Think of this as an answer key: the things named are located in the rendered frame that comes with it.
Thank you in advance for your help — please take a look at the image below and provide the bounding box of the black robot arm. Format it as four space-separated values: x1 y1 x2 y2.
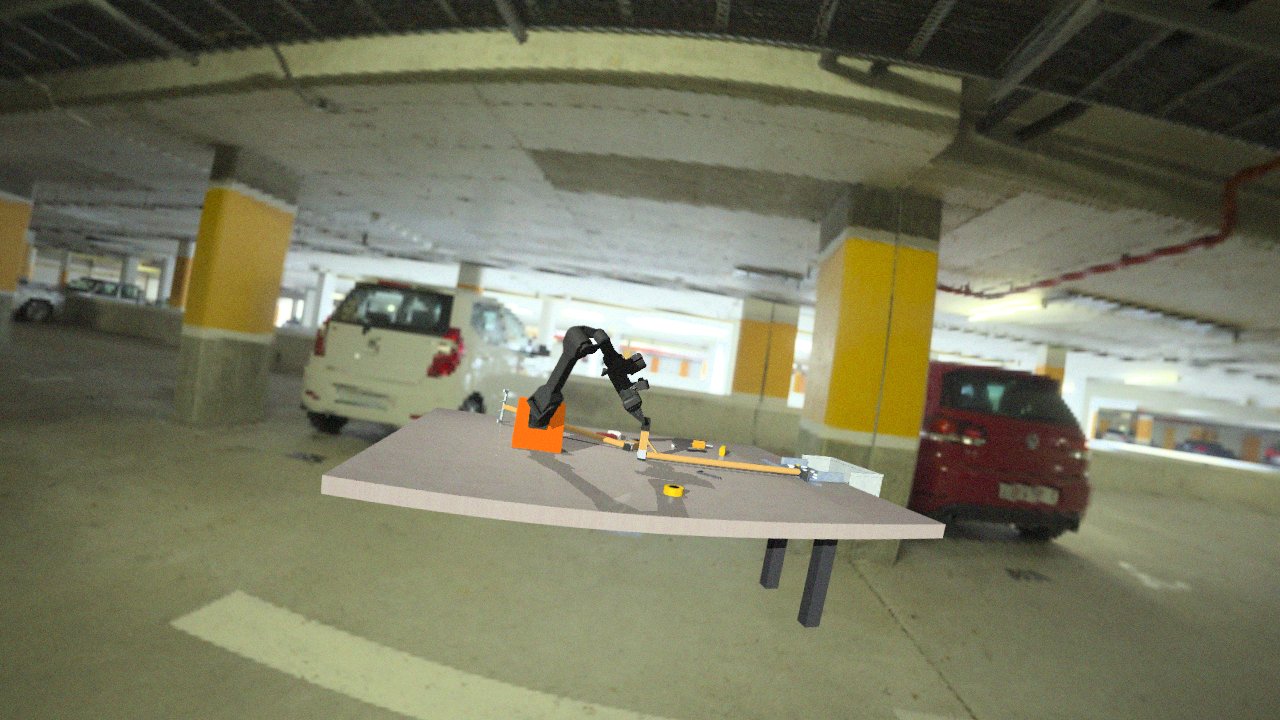
526 325 650 430

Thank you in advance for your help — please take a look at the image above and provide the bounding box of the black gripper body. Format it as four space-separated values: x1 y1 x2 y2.
614 378 643 410

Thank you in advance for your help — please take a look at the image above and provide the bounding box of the long wooden-handled scraper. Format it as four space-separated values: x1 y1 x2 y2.
637 416 809 482

